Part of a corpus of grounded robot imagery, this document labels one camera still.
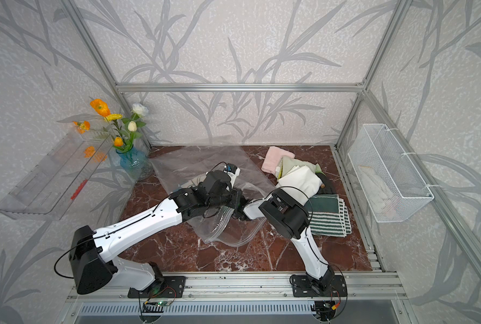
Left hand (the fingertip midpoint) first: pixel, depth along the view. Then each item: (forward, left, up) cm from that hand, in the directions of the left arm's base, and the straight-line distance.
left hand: (243, 194), depth 76 cm
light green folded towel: (+28, -22, -15) cm, 39 cm away
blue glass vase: (+23, +54, -12) cm, 60 cm away
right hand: (+5, +19, -18) cm, 26 cm away
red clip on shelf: (-5, +53, +10) cm, 54 cm away
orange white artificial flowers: (+30, +53, +7) cm, 61 cm away
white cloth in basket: (0, -51, +2) cm, 51 cm away
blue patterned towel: (+16, +27, -18) cm, 36 cm away
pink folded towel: (+34, -15, -18) cm, 42 cm away
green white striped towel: (-2, -37, -15) cm, 40 cm away
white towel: (+17, -28, -16) cm, 36 cm away
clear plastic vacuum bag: (+30, +36, -22) cm, 52 cm away
